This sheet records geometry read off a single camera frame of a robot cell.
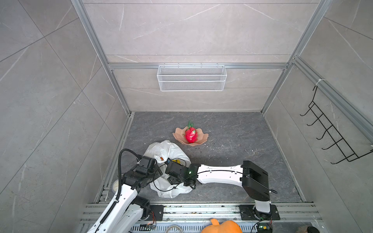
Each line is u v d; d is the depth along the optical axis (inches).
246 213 28.7
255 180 17.2
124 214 22.4
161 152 29.1
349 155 23.0
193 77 39.7
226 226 25.2
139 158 27.7
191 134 37.5
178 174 23.7
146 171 23.1
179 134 40.4
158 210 28.7
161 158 28.1
